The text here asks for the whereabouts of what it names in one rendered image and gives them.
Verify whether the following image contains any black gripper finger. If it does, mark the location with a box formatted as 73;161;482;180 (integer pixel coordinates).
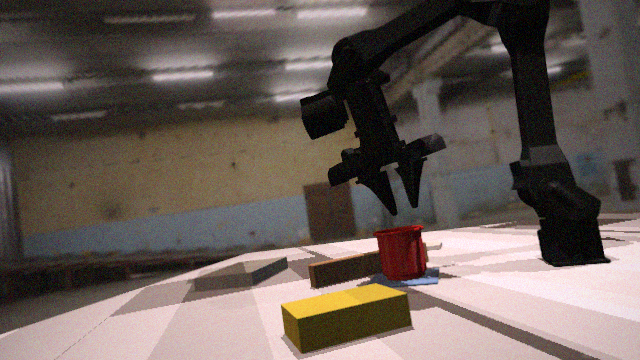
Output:
394;157;427;208
355;170;397;216

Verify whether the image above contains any yellow rectangular block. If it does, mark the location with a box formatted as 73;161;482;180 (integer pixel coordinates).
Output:
281;283;413;354

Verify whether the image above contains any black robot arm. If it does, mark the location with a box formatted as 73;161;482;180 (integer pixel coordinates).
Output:
300;0;612;267

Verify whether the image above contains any dark red cup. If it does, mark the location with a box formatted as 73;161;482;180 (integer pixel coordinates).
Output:
373;225;427;280

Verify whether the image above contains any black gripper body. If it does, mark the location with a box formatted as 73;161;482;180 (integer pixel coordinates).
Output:
328;111;446;187

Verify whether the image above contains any beige flat block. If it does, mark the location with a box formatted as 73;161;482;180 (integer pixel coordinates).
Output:
193;257;288;292

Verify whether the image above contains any brown wooden bar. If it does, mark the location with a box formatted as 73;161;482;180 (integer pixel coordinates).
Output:
308;250;383;288

